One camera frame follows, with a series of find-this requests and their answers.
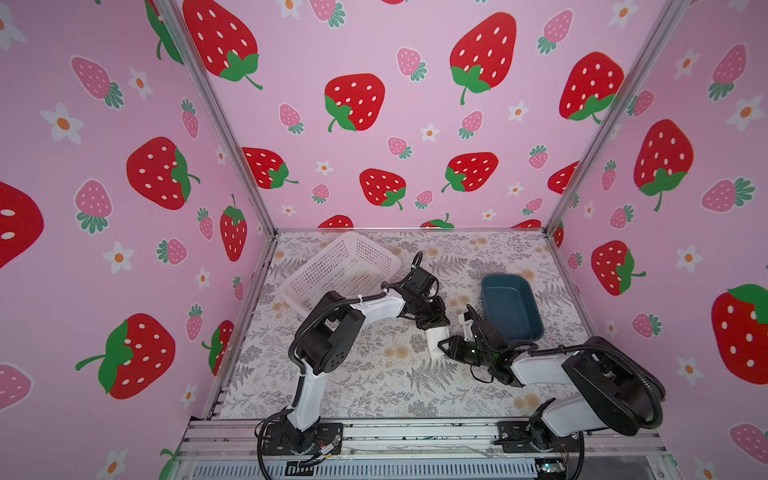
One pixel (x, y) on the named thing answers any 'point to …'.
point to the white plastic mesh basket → (350, 265)
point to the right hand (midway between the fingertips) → (437, 346)
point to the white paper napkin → (435, 336)
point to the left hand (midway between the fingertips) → (455, 322)
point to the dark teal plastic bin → (510, 303)
